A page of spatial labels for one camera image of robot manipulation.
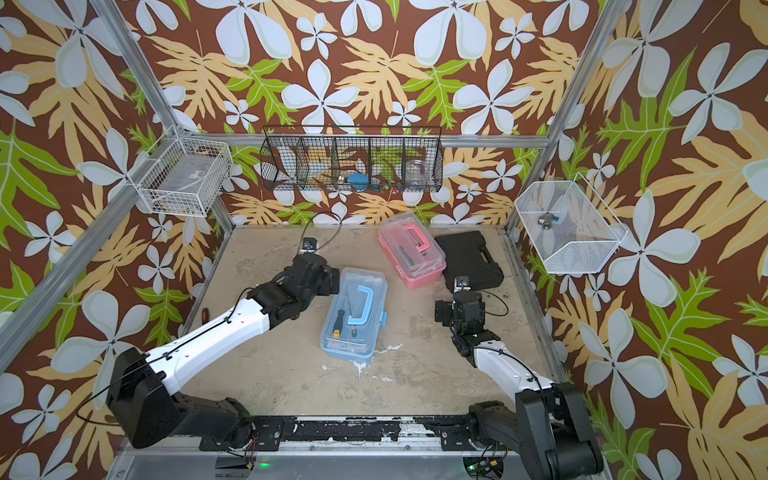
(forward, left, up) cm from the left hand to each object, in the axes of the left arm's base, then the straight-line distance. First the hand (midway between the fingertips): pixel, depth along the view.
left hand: (324, 269), depth 82 cm
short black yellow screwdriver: (-12, -4, -11) cm, 17 cm away
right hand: (-2, -39, -13) cm, 41 cm away
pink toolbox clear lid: (+17, -27, -11) cm, 34 cm away
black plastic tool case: (+18, -47, -16) cm, 53 cm away
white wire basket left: (+23, +41, +13) cm, 49 cm away
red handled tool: (-5, +41, -20) cm, 45 cm away
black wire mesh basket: (+37, -17, +11) cm, 42 cm away
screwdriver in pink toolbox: (+11, -25, -10) cm, 29 cm away
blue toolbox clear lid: (-8, -9, -10) cm, 16 cm away
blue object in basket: (+29, -9, +8) cm, 31 cm away
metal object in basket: (+14, -64, +6) cm, 66 cm away
